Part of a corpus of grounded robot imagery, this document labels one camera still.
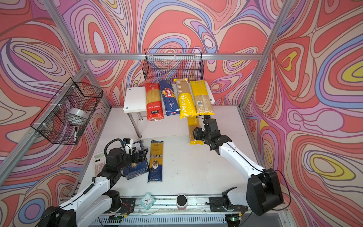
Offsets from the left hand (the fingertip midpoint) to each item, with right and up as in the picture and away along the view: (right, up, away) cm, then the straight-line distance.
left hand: (143, 149), depth 84 cm
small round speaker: (+23, -23, -14) cm, 36 cm away
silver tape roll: (-31, +22, -11) cm, 40 cm away
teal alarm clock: (+5, -25, -11) cm, 28 cm away
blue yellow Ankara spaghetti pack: (+7, -11, 0) cm, 13 cm away
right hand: (+33, +9, +1) cm, 34 cm away
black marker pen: (-32, +10, -12) cm, 35 cm away
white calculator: (-29, -8, +4) cm, 30 cm away
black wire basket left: (-35, +19, -15) cm, 43 cm away
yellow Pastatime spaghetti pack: (+32, +16, +15) cm, 38 cm away
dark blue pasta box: (-3, -10, -5) cm, 12 cm away
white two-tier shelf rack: (-2, +28, -9) cm, 29 cm away
